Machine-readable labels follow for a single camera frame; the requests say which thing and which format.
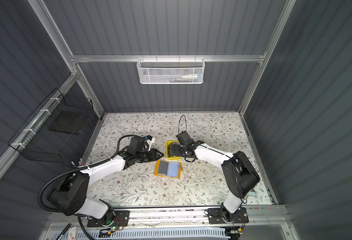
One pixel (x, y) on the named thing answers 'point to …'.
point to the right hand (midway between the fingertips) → (178, 152)
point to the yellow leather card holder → (170, 169)
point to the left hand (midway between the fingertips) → (163, 155)
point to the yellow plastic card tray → (167, 143)
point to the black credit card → (163, 167)
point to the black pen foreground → (63, 232)
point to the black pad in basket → (68, 121)
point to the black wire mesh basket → (51, 132)
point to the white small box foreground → (72, 233)
